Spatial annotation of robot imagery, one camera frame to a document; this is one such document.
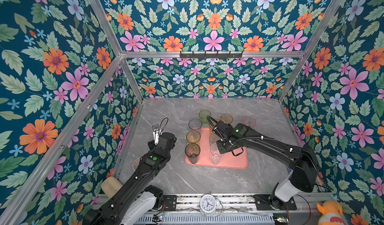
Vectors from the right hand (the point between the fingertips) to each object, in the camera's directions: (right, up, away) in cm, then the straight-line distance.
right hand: (221, 147), depth 80 cm
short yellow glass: (+7, +15, +24) cm, 29 cm away
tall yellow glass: (-7, +13, -18) cm, 23 cm away
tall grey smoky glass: (-16, -2, 0) cm, 16 cm away
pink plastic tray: (+5, -9, +8) cm, 14 cm away
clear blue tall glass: (-15, +12, +13) cm, 23 cm away
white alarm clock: (-8, -25, -10) cm, 28 cm away
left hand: (-31, +7, -1) cm, 32 cm away
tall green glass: (-16, +5, +8) cm, 19 cm away
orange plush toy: (+49, -27, -13) cm, 58 cm away
